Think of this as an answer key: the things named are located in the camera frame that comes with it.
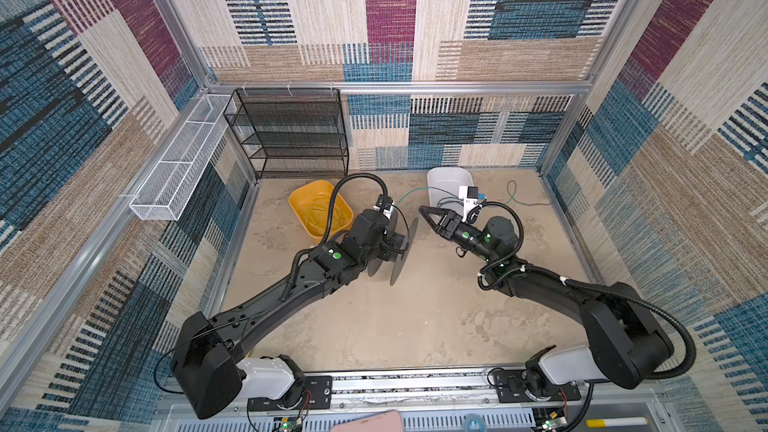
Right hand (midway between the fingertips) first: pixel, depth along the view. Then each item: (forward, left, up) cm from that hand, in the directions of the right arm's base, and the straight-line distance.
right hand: (420, 216), depth 76 cm
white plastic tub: (+28, -13, -22) cm, 38 cm away
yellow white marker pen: (-42, -43, -26) cm, 65 cm away
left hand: (-1, +8, -3) cm, 9 cm away
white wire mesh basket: (+17, +74, -6) cm, 76 cm away
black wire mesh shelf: (+45, +42, -7) cm, 62 cm away
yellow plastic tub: (+23, +38, -19) cm, 48 cm away
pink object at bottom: (-40, +9, -24) cm, 48 cm away
